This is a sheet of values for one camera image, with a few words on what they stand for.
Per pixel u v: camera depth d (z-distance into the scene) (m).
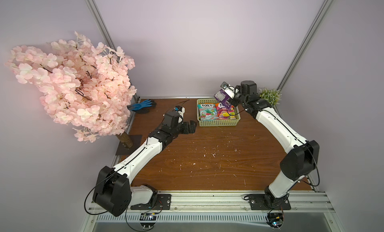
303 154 0.47
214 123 0.99
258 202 0.73
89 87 0.57
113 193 0.40
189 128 0.74
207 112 1.00
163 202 0.73
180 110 0.73
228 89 0.71
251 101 0.61
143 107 1.14
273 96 0.98
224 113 1.03
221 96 0.88
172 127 0.62
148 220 0.72
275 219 0.69
